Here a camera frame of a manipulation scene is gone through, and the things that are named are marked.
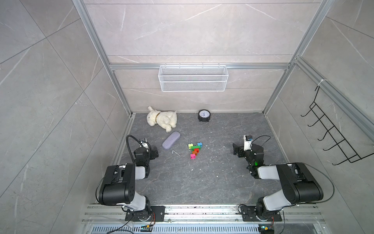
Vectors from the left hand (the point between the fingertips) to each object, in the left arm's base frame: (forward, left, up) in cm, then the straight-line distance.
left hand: (148, 145), depth 94 cm
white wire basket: (+39, -32, +25) cm, 56 cm away
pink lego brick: (-7, -30, -3) cm, 31 cm away
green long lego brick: (0, -31, -4) cm, 31 cm away
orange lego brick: (-4, -31, -4) cm, 31 cm away
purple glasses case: (+5, -15, -2) cm, 16 cm away
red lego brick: (-2, -32, -4) cm, 33 cm away
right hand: (-1, -62, +2) cm, 62 cm away
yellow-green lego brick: (+1, -28, -3) cm, 28 cm away
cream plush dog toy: (+17, -11, +6) cm, 21 cm away
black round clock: (+28, -40, -3) cm, 49 cm away
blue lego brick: (+2, -35, -3) cm, 35 cm away
